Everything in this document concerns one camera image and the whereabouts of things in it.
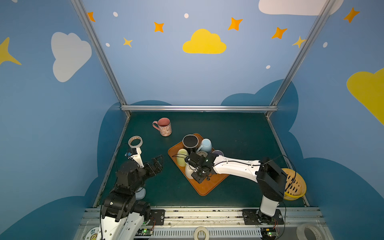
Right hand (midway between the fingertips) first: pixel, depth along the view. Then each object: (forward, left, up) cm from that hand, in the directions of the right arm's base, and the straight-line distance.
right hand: (198, 174), depth 85 cm
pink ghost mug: (+30, +24, +7) cm, 39 cm away
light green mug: (+5, +9, +14) cm, 17 cm away
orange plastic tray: (-4, -6, -4) cm, 8 cm away
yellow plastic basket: (-3, -55, -3) cm, 56 cm away
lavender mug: (+13, -12, +4) cm, 18 cm away
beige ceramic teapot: (+11, -1, +5) cm, 12 cm away
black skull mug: (+18, +6, +6) cm, 20 cm away
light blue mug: (+16, -4, +5) cm, 18 cm away
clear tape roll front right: (-23, -55, -5) cm, 60 cm away
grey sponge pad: (-12, +31, -1) cm, 33 cm away
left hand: (-1, +19, +19) cm, 27 cm away
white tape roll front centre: (-26, 0, -3) cm, 26 cm away
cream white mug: (0, +5, +5) cm, 7 cm away
